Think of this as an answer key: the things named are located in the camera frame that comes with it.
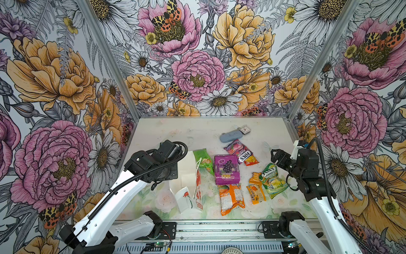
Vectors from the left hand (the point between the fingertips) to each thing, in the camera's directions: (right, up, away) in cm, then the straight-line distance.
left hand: (168, 178), depth 68 cm
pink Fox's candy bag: (+39, +5, +30) cm, 49 cm away
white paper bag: (+9, -2, -6) cm, 11 cm away
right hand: (+50, +7, +8) cm, 51 cm away
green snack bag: (+16, +2, +24) cm, 29 cm away
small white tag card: (+43, +21, +44) cm, 65 cm away
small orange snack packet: (+43, -11, +18) cm, 47 cm away
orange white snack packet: (+29, -13, +13) cm, 34 cm away
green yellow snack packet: (+51, -7, +19) cm, 55 cm away
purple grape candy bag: (+27, -1, +21) cm, 34 cm away
